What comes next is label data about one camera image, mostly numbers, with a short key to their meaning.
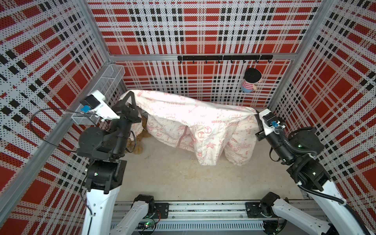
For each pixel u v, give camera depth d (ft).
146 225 2.27
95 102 1.23
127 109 1.45
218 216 2.41
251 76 3.07
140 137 3.30
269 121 1.34
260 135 1.59
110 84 2.51
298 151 1.04
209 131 1.80
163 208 2.41
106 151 1.17
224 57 2.90
